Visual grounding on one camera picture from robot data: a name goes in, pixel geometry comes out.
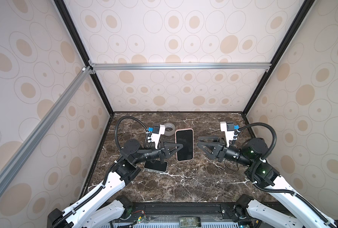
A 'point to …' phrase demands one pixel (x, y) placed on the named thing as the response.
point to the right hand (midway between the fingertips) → (200, 144)
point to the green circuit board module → (190, 222)
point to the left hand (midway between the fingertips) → (183, 149)
